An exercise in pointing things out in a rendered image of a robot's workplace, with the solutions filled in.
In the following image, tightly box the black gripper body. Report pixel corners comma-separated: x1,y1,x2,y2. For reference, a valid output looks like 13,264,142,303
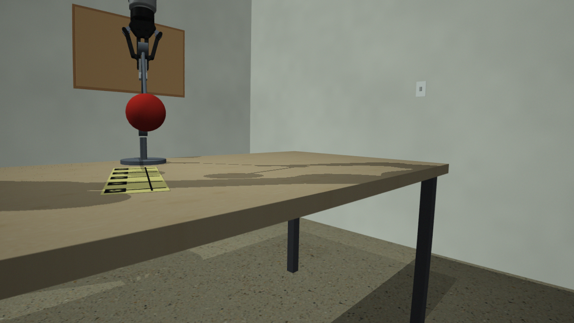
129,6,156,39

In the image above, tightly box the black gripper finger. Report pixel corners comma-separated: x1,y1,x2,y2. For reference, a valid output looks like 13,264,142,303
122,25,142,81
144,26,162,81

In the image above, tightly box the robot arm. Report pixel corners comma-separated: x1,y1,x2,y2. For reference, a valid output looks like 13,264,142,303
128,0,157,13

